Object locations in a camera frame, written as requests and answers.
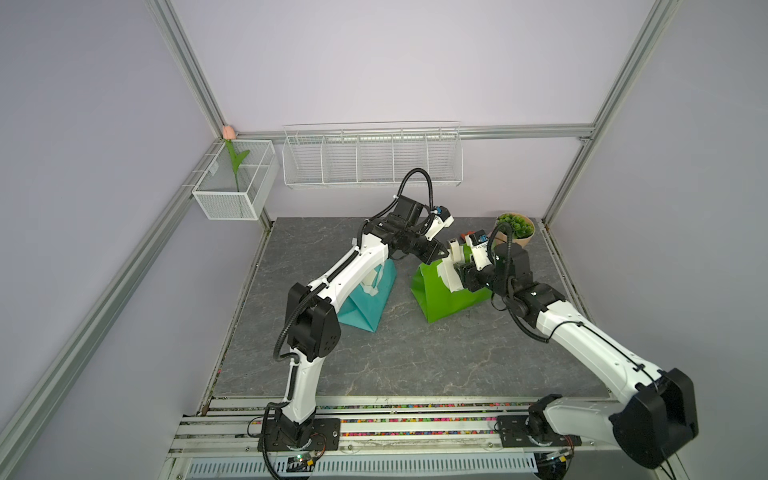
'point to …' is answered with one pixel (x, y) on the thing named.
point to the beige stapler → (457, 253)
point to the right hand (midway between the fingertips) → (465, 258)
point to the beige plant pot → (501, 237)
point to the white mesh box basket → (215, 189)
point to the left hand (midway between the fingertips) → (448, 254)
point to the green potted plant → (521, 227)
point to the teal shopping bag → (364, 310)
